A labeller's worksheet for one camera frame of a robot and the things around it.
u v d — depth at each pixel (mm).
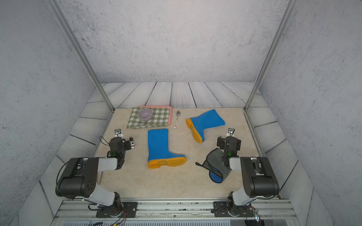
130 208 729
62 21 743
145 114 1127
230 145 708
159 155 925
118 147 740
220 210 719
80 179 461
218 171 834
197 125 1027
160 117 1149
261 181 444
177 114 1176
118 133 809
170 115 1178
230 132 801
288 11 716
